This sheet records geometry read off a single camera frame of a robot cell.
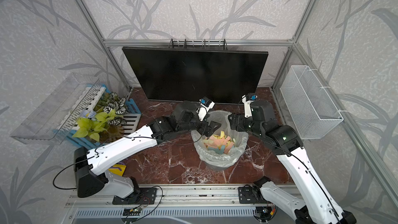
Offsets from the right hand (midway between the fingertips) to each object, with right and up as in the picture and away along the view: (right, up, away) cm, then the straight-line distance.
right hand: (235, 115), depth 67 cm
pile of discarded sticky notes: (-5, -17, +17) cm, 24 cm away
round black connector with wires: (+16, -48, +7) cm, 51 cm away
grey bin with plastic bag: (-7, -19, -2) cm, 21 cm away
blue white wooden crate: (-67, +6, +3) cm, 67 cm away
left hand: (-8, -3, +2) cm, 9 cm away
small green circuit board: (-47, -45, +4) cm, 65 cm away
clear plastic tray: (-78, -3, -2) cm, 78 cm away
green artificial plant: (-60, +1, +8) cm, 61 cm away
